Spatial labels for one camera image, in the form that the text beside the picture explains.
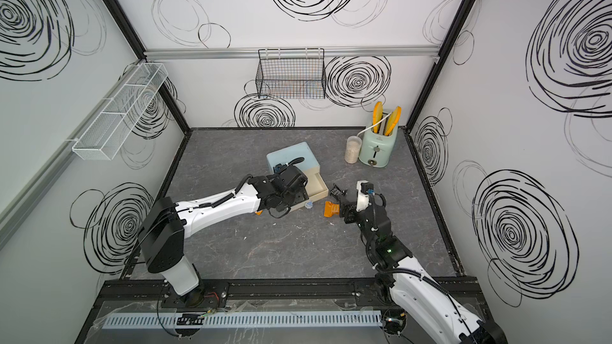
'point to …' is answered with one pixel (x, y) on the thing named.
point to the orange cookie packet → (331, 209)
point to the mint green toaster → (376, 150)
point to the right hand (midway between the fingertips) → (350, 195)
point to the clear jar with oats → (353, 146)
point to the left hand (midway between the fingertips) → (302, 197)
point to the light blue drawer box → (317, 187)
